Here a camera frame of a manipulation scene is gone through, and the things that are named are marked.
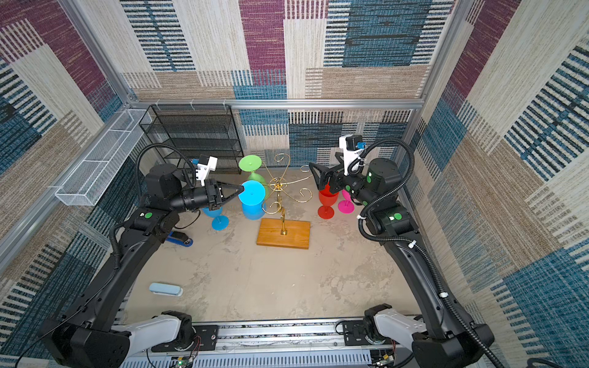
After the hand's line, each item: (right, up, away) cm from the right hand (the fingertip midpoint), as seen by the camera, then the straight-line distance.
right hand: (327, 163), depth 65 cm
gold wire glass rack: (-14, -6, +8) cm, 17 cm away
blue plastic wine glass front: (-42, -21, +34) cm, 58 cm away
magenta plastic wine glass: (+14, -15, +40) cm, 45 cm away
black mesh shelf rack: (-58, +20, +41) cm, 74 cm away
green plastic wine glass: (-24, +1, +11) cm, 26 cm away
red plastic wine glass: (+4, -11, +28) cm, 31 cm away
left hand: (-23, -8, -1) cm, 24 cm away
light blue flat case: (-53, -41, +14) cm, 69 cm away
